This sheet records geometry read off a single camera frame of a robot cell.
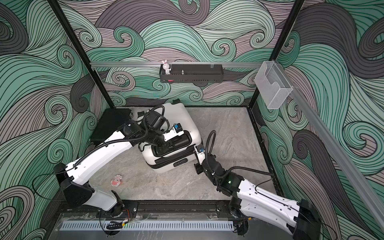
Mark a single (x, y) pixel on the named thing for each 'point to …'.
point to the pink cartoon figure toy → (116, 181)
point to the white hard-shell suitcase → (183, 154)
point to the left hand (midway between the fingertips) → (174, 143)
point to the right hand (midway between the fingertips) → (195, 155)
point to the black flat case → (107, 123)
